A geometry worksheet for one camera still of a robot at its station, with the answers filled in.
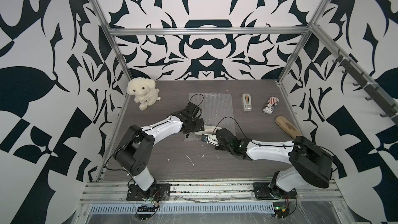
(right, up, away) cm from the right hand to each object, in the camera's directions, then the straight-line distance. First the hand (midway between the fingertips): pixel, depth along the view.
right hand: (214, 130), depth 88 cm
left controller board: (-34, -35, -15) cm, 51 cm away
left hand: (-10, +3, +3) cm, 10 cm away
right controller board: (+28, -32, -18) cm, 46 cm away
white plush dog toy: (-41, +22, +6) cm, 47 cm away
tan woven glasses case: (+44, +1, +6) cm, 44 cm away
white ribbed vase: (-3, 0, -1) cm, 3 cm away
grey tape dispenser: (+23, +15, +17) cm, 32 cm away
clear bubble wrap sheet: (+3, +9, +14) cm, 17 cm away
